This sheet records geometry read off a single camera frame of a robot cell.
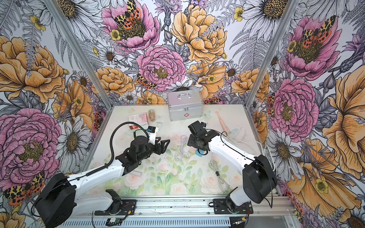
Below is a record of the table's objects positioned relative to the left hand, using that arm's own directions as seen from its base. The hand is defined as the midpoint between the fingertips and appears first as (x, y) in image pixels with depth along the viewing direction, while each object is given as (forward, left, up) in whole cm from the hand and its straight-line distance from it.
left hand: (164, 142), depth 83 cm
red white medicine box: (+27, +21, -11) cm, 36 cm away
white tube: (-13, +16, -11) cm, 23 cm away
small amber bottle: (+32, +14, -11) cm, 37 cm away
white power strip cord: (+5, -65, -14) cm, 66 cm away
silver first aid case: (+35, -12, -4) cm, 37 cm away
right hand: (-1, -17, -3) cm, 17 cm away
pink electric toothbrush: (+19, -41, -13) cm, 47 cm away
